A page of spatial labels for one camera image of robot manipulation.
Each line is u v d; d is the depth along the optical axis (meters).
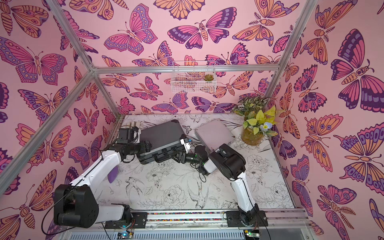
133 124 1.13
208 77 0.93
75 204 0.43
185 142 0.85
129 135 0.68
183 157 0.81
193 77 0.96
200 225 0.73
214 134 1.05
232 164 0.56
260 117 0.86
